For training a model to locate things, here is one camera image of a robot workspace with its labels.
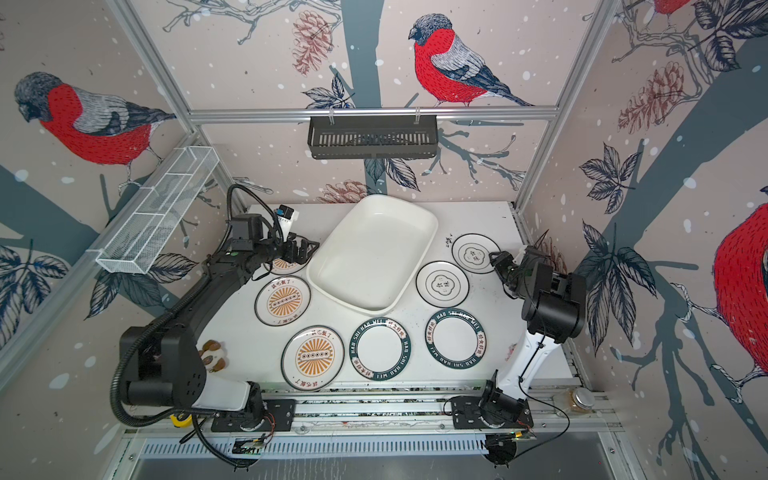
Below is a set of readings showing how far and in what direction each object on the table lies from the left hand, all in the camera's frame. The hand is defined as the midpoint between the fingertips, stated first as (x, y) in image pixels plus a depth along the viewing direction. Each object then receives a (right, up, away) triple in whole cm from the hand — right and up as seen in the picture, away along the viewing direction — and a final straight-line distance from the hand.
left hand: (303, 237), depth 85 cm
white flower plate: (+43, -16, +13) cm, 47 cm away
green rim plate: (+22, -32, 0) cm, 39 cm away
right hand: (+61, -8, +16) cm, 64 cm away
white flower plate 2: (+55, -6, +22) cm, 59 cm away
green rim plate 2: (+45, -30, +3) cm, 54 cm away
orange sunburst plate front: (+3, -34, -1) cm, 34 cm away
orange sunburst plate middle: (-10, -21, +10) cm, 25 cm away
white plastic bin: (+18, -8, +22) cm, 30 cm away
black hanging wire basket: (+19, +37, +22) cm, 47 cm away
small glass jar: (+69, -37, -18) cm, 80 cm away
